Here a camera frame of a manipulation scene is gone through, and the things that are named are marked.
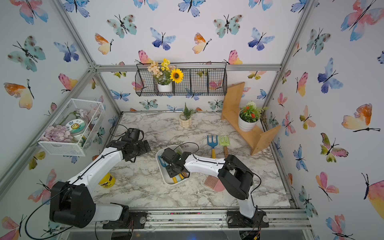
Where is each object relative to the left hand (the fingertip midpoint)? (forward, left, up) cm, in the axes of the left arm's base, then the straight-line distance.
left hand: (144, 148), depth 87 cm
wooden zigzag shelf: (+9, -69, -6) cm, 70 cm away
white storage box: (-16, -19, -8) cm, 26 cm away
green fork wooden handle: (+12, -49, -12) cm, 52 cm away
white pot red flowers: (+14, -61, +10) cm, 64 cm away
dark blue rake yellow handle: (+9, -41, -11) cm, 44 cm away
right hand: (-10, -17, -6) cm, 20 cm away
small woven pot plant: (+29, -23, -5) cm, 37 cm away
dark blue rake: (-4, -9, -10) cm, 14 cm away
